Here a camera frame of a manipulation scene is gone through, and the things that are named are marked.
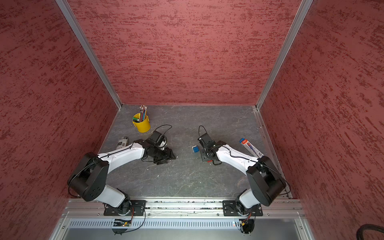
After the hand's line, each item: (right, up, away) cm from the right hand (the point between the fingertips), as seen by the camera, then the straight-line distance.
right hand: (207, 157), depth 89 cm
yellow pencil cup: (-44, +18, +12) cm, 49 cm away
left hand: (-22, -2, -2) cm, 22 cm away
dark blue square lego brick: (-7, +5, +4) cm, 9 cm away
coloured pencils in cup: (-42, +28, +8) cm, 51 cm away
